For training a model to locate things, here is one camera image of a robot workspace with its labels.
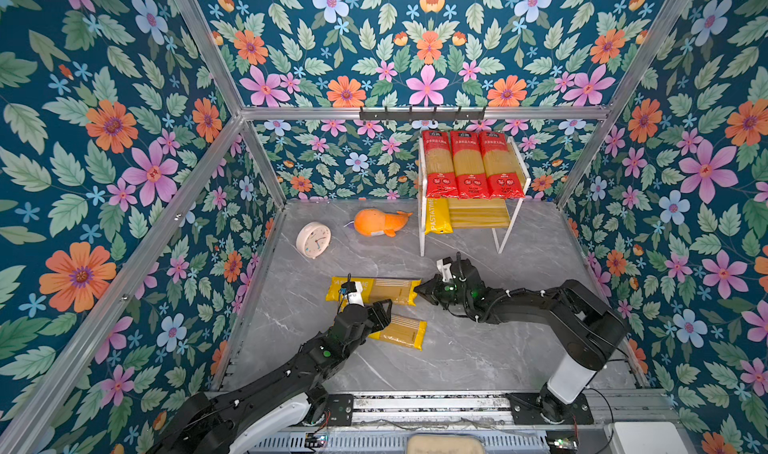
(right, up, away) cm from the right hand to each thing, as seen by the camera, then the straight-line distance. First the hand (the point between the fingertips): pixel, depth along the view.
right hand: (412, 287), depth 87 cm
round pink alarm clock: (-33, +13, +13) cm, 38 cm away
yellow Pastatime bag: (-3, -2, +1) cm, 4 cm away
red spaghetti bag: (+24, +31, -9) cm, 40 cm away
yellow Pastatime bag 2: (-3, -13, +1) cm, 13 cm away
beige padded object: (+7, -31, -21) cm, 38 cm away
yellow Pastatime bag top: (+8, +21, +4) cm, 23 cm away
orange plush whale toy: (-15, +20, +17) cm, 30 cm away
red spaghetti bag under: (+16, +35, -6) cm, 39 cm away
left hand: (-6, -3, -6) cm, 9 cm away
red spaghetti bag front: (+7, +33, -7) cm, 35 cm away
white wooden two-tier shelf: (+30, +36, -5) cm, 47 cm away
